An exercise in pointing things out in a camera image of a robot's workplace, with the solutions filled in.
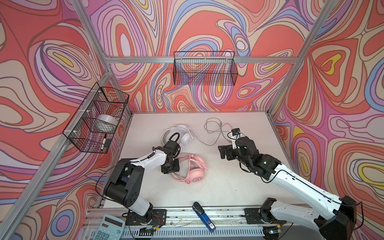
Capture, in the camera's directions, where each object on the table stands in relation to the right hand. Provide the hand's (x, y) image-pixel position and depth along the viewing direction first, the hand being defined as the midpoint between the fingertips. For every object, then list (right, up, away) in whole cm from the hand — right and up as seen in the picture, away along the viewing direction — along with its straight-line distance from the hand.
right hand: (227, 148), depth 77 cm
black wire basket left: (-65, +13, -8) cm, 67 cm away
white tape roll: (-60, +13, -7) cm, 62 cm away
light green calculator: (-57, -36, -8) cm, 68 cm away
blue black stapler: (-11, -34, -9) cm, 37 cm away
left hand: (-28, -14, +12) cm, 34 cm away
